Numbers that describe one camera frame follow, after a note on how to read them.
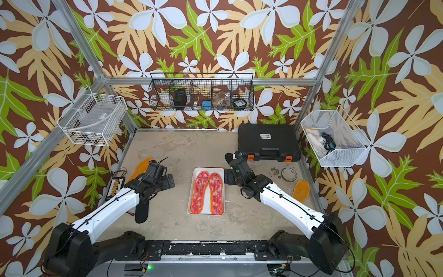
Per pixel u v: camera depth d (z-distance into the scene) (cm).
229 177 72
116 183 93
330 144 77
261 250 75
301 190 92
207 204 89
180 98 100
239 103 96
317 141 79
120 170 104
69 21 71
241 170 59
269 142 108
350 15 70
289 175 99
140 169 101
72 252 40
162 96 99
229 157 108
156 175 66
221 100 93
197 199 88
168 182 77
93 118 81
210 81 93
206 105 96
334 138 80
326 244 39
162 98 100
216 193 89
